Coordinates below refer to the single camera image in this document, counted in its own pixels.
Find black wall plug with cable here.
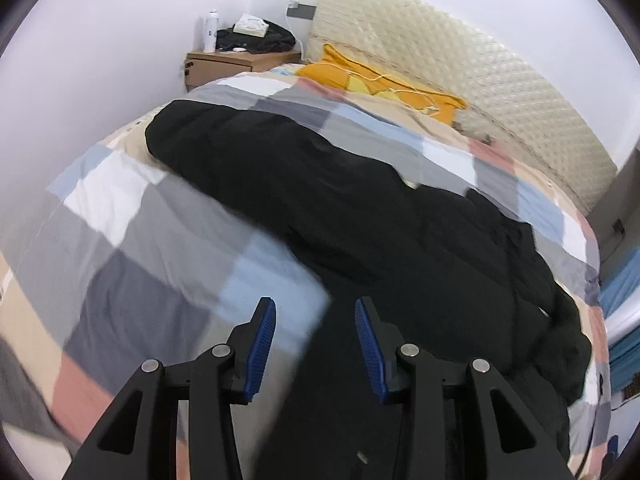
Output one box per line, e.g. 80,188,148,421
600,219,626,264

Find black puffer jacket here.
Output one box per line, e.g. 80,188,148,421
145,100,591,479

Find white tissue box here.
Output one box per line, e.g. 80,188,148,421
233,13,269,38

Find black clothes on nightstand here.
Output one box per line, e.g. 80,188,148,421
216,21,296,54

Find checkered patchwork bed quilt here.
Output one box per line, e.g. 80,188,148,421
1,70,611,479

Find grey wall socket plate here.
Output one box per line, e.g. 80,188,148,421
285,0,317,21

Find white spray bottle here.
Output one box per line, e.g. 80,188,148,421
203,10,219,53

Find brown wooden nightstand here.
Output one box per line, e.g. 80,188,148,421
183,51,300,91

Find cream quilted headboard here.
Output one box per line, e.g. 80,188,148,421
306,0,616,214

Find yellow pillow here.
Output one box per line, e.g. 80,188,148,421
295,44,468,126

